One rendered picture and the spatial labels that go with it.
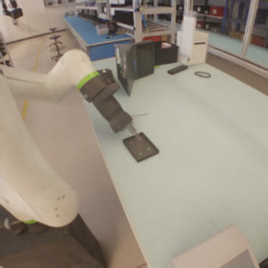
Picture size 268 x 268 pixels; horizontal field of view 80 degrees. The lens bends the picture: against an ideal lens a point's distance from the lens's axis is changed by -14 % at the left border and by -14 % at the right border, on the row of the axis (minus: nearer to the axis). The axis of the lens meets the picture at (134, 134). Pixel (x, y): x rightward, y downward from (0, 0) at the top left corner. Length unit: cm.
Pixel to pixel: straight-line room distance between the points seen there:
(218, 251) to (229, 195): 26
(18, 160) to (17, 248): 50
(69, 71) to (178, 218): 54
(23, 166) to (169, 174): 38
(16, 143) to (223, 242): 37
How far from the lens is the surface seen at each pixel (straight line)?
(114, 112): 62
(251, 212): 55
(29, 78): 59
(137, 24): 254
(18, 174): 37
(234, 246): 33
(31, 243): 77
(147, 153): 60
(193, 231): 48
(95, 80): 62
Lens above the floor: 144
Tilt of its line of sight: 41 degrees down
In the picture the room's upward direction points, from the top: 4 degrees counter-clockwise
